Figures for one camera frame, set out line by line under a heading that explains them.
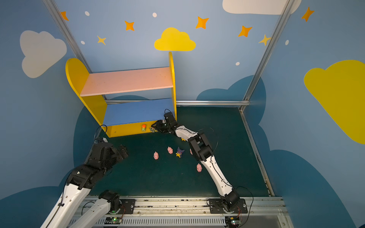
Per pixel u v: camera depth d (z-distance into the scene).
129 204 0.75
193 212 0.74
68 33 0.78
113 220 0.70
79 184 0.45
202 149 0.67
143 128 1.04
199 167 0.87
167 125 0.91
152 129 1.03
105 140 0.66
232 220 0.71
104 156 0.53
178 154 0.91
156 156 0.92
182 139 1.01
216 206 0.73
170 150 0.95
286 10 0.70
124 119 0.90
